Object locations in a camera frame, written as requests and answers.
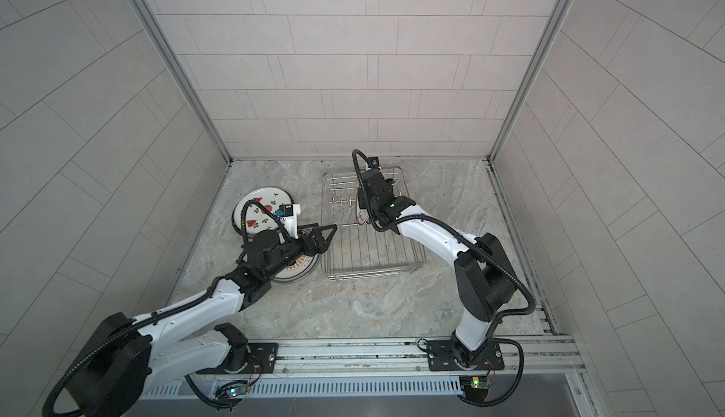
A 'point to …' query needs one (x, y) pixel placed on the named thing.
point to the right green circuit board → (480, 383)
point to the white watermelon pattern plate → (271, 198)
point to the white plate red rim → (362, 215)
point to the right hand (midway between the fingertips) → (366, 187)
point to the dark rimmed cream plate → (254, 220)
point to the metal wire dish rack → (359, 250)
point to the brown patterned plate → (304, 257)
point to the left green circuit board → (237, 390)
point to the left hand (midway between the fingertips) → (335, 226)
